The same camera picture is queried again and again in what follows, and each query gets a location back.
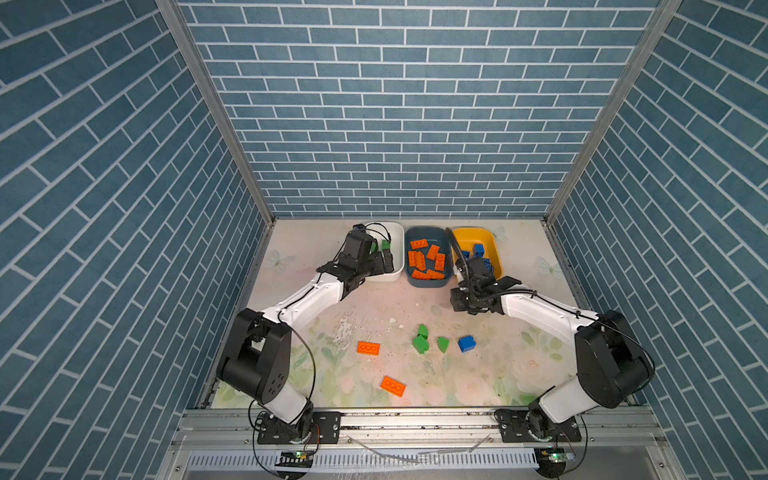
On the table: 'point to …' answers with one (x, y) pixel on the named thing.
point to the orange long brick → (368, 348)
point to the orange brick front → (393, 386)
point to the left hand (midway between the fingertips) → (381, 257)
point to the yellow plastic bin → (467, 237)
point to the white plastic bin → (395, 233)
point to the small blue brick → (466, 253)
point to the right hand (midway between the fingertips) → (453, 295)
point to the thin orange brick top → (419, 275)
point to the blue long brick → (488, 264)
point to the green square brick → (386, 245)
